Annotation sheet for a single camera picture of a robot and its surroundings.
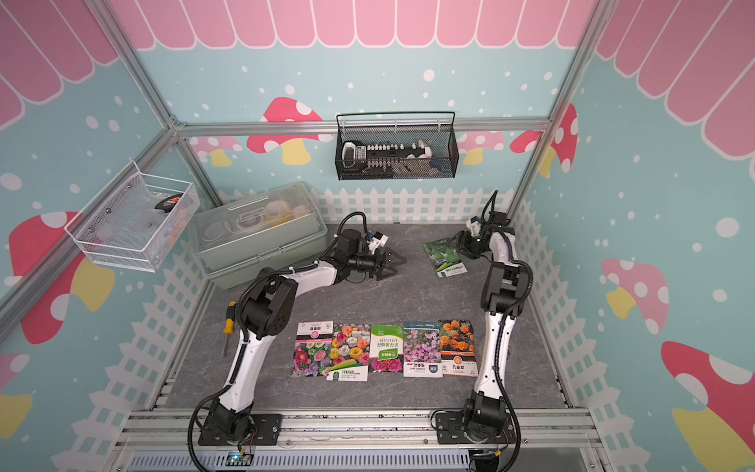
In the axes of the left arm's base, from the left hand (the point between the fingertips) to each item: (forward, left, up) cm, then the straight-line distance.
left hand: (401, 269), depth 93 cm
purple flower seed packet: (-22, -6, -10) cm, 25 cm away
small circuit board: (-50, +40, -11) cm, 65 cm away
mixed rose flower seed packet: (-23, +15, -11) cm, 30 cm away
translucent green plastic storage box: (+8, +39, +9) cm, 41 cm away
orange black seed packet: (-20, -17, -11) cm, 29 cm away
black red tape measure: (+3, +63, +23) cm, 67 cm away
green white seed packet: (-22, +4, -10) cm, 25 cm away
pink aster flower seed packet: (-22, +27, -11) cm, 36 cm away
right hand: (+17, -20, -8) cm, 27 cm away
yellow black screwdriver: (-16, +54, -10) cm, 57 cm away
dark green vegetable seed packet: (+14, -17, -11) cm, 24 cm away
